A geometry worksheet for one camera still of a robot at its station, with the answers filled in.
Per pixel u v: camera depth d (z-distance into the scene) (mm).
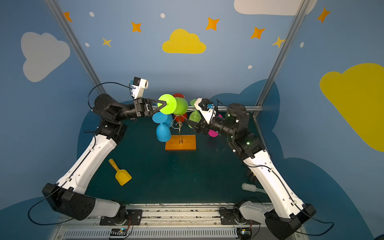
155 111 544
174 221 735
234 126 434
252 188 839
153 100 537
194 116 883
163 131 792
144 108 527
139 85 522
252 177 861
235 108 447
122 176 868
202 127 507
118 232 732
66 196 382
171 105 532
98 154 459
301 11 703
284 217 370
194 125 507
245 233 733
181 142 1026
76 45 810
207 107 457
